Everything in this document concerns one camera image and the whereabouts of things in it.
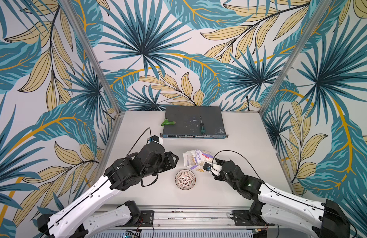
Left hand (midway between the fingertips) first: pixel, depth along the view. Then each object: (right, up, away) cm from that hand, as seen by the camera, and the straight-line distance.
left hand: (174, 163), depth 64 cm
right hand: (+17, -4, +14) cm, 23 cm away
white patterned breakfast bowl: (+4, -15, +22) cm, 27 cm away
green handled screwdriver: (+17, +15, +39) cm, 45 cm away
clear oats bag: (+9, 0, +5) cm, 10 cm away
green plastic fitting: (-9, +19, +43) cm, 47 cm away
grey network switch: (+6, +21, +46) cm, 51 cm away
